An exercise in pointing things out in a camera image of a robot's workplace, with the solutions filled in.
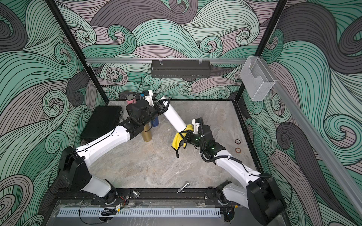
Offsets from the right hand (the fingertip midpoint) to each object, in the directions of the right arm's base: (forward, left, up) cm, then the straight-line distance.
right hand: (178, 134), depth 79 cm
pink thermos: (+26, +32, +4) cm, 41 cm away
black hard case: (+17, +55, -10) cm, 58 cm away
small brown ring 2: (-2, -39, -18) cm, 43 cm away
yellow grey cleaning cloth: (-3, 0, 0) cm, 3 cm away
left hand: (+12, +5, +16) cm, 21 cm away
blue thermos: (+4, +13, +7) cm, 15 cm away
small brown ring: (+5, -41, -18) cm, 45 cm away
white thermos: (+6, +3, +9) cm, 11 cm away
